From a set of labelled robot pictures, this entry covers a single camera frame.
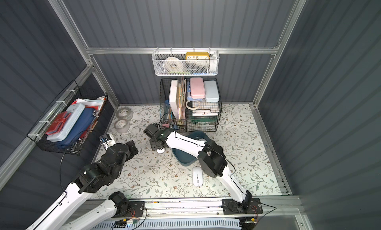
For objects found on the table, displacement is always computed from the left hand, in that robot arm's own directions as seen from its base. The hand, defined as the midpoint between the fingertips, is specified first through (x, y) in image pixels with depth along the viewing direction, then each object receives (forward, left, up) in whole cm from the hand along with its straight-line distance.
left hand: (125, 146), depth 69 cm
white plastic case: (+13, +23, +11) cm, 29 cm away
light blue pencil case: (+42, -45, -3) cm, 61 cm away
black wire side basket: (+25, +31, +10) cm, 41 cm away
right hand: (+10, -13, -17) cm, 24 cm away
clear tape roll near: (+31, +20, -25) cm, 44 cm away
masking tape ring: (+28, -32, -3) cm, 42 cm away
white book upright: (+32, -21, +1) cm, 38 cm away
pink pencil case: (+41, -35, +2) cm, 54 cm away
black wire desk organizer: (+32, -31, -5) cm, 45 cm away
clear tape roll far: (+41, +21, -22) cm, 51 cm away
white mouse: (-7, -35, -22) cm, 42 cm away
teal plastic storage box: (+2, -28, -18) cm, 34 cm away
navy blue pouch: (+7, +19, +7) cm, 22 cm away
